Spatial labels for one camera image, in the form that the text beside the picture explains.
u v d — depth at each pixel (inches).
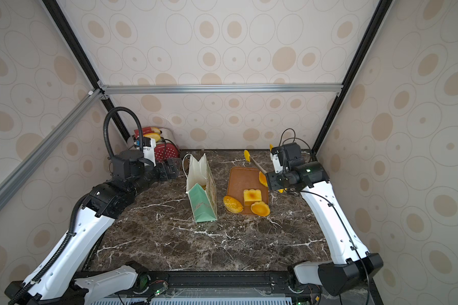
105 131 16.8
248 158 32.7
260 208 35.3
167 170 22.6
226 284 29.7
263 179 40.7
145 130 39.4
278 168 25.1
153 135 38.9
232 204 35.4
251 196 36.9
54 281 14.5
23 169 22.7
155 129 40.1
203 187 28.7
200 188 28.8
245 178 41.8
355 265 14.6
